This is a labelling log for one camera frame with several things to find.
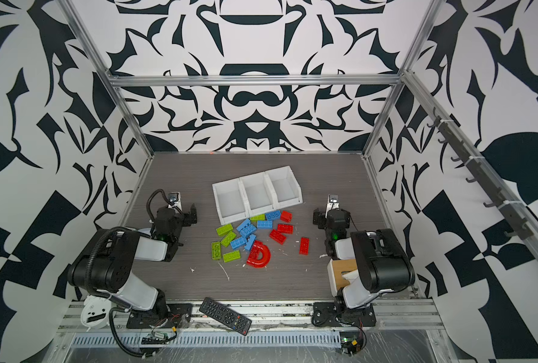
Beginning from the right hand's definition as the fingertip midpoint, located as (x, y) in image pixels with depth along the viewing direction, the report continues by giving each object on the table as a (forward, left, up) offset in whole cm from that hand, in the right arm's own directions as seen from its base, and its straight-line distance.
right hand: (332, 206), depth 94 cm
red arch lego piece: (-20, +32, -3) cm, 38 cm away
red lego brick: (-2, +19, -4) cm, 19 cm away
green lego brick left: (-16, +46, -3) cm, 49 cm away
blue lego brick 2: (-5, +28, -3) cm, 29 cm away
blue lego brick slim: (-12, +33, -3) cm, 35 cm away
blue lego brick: (-13, +38, -3) cm, 40 cm away
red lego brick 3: (-11, +23, -4) cm, 25 cm away
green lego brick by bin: (-3, +31, -3) cm, 31 cm away
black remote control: (-38, +40, -3) cm, 55 cm away
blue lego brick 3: (-1, +24, -3) cm, 25 cm away
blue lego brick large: (-8, +35, -2) cm, 36 cm away
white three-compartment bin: (+7, +39, -4) cm, 40 cm away
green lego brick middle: (-11, +42, -4) cm, 44 cm away
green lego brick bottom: (-19, +40, -4) cm, 44 cm away
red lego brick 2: (-7, +19, -4) cm, 21 cm away
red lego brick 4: (-15, +13, -5) cm, 20 cm away
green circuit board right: (-45, +1, -7) cm, 45 cm away
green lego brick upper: (-9, +44, -3) cm, 45 cm away
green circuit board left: (-44, +60, -1) cm, 74 cm away
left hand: (+1, +62, +4) cm, 62 cm away
